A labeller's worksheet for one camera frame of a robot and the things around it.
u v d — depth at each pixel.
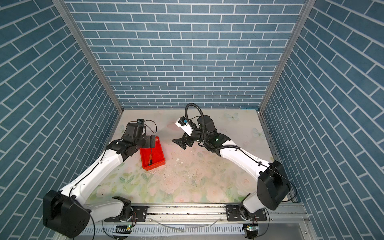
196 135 0.66
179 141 0.66
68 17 0.73
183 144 0.68
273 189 0.42
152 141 0.76
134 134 0.61
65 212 0.38
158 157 0.91
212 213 0.76
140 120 0.72
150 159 0.91
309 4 0.70
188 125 0.64
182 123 0.63
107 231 0.70
